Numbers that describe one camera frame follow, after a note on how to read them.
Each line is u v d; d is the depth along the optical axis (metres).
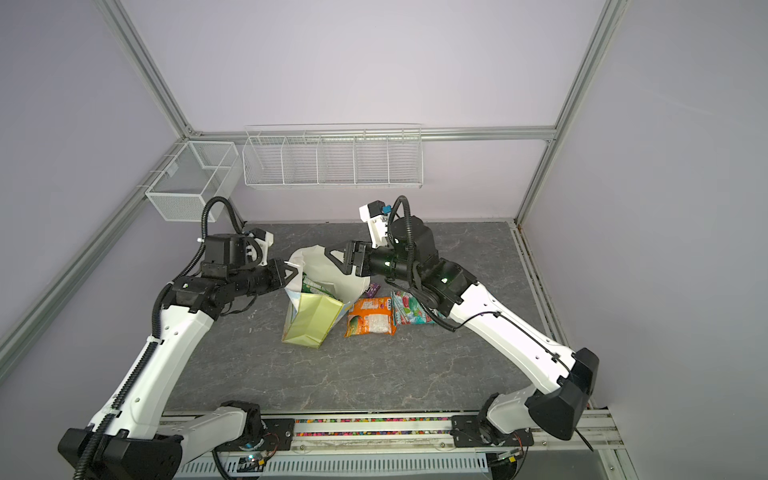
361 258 0.53
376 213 0.56
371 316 0.91
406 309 0.93
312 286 0.91
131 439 0.37
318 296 0.70
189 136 0.92
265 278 0.64
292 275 0.72
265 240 0.67
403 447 0.73
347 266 0.54
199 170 0.99
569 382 0.39
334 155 0.98
